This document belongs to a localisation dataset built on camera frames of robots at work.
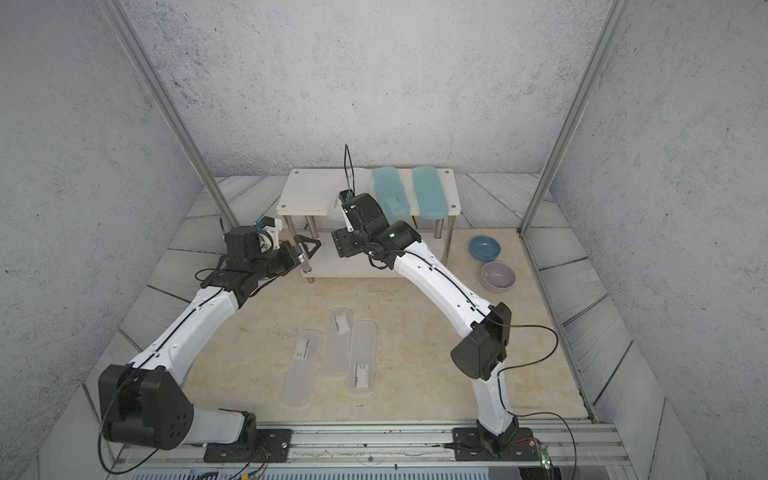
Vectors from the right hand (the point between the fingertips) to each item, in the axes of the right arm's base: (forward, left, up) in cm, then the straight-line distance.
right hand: (347, 234), depth 77 cm
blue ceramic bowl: (+21, -44, -30) cm, 57 cm away
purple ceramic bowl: (+8, -46, -29) cm, 55 cm away
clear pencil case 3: (-20, -2, -31) cm, 37 cm away
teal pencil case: (+11, -22, +2) cm, 25 cm away
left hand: (-1, +9, -4) cm, 10 cm away
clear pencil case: (-26, +14, -30) cm, 42 cm away
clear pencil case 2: (-16, +5, -30) cm, 34 cm away
